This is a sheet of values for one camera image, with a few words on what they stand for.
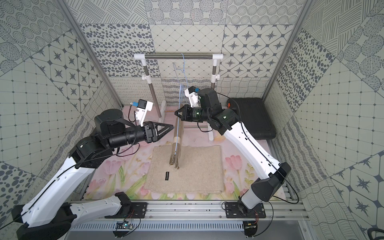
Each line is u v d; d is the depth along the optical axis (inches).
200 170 33.9
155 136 18.8
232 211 28.7
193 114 22.2
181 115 25.0
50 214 14.9
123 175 33.8
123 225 27.7
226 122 18.4
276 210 28.5
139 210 28.8
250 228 28.5
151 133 18.5
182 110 24.6
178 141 26.1
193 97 23.7
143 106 19.3
